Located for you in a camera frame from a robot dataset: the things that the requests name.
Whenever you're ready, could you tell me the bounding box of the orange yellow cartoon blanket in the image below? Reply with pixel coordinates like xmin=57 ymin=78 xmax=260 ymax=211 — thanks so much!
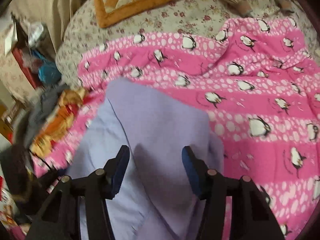
xmin=29 ymin=88 xmax=87 ymax=158

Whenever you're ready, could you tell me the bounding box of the pink penguin quilt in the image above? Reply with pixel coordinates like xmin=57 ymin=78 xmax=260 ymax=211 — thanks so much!
xmin=31 ymin=18 xmax=319 ymax=239

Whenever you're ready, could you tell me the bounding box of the floral bed sheet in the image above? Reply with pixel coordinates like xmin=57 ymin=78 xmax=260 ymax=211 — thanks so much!
xmin=55 ymin=0 xmax=319 ymax=86

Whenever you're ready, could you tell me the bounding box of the lavender puffer jacket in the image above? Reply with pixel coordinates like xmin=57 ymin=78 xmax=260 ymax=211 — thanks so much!
xmin=67 ymin=79 xmax=223 ymax=239

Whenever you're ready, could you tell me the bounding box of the grey striped garment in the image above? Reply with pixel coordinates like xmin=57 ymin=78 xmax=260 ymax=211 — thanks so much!
xmin=13 ymin=83 xmax=69 ymax=147

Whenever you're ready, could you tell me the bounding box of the beige curtain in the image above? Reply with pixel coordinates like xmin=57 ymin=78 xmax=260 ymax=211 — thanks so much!
xmin=8 ymin=0 xmax=82 ymax=58

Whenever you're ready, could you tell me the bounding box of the teal plastic bag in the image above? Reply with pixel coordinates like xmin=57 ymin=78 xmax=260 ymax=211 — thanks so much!
xmin=31 ymin=50 xmax=62 ymax=86

